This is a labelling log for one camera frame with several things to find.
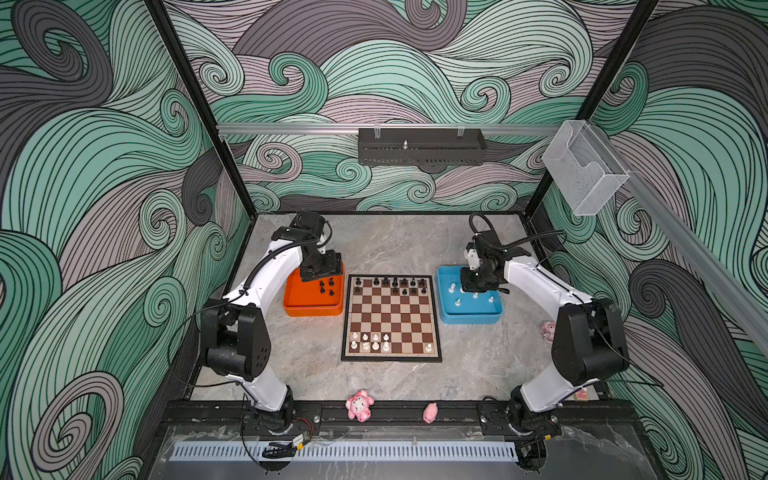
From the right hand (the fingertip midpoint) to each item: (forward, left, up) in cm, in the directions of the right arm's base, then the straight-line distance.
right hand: (465, 285), depth 90 cm
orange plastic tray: (-2, +48, -6) cm, 49 cm away
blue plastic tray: (-4, +1, -6) cm, 8 cm away
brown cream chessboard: (-9, +23, -6) cm, 25 cm away
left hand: (+1, +41, +7) cm, 41 cm away
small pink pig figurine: (-34, +14, -5) cm, 37 cm away
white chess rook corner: (-18, +12, -4) cm, 22 cm away
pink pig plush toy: (-33, +31, -3) cm, 46 cm away
